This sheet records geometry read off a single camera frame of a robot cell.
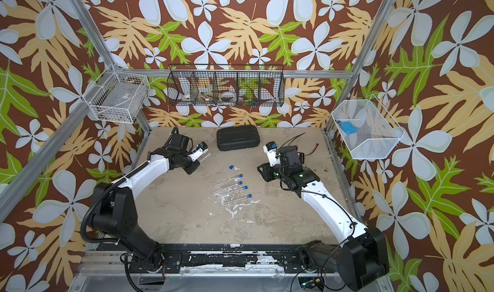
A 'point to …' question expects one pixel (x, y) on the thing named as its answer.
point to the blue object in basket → (348, 128)
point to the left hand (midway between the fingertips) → (196, 159)
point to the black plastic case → (237, 137)
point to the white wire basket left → (118, 96)
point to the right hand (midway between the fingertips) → (260, 166)
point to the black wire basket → (226, 85)
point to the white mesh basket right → (377, 134)
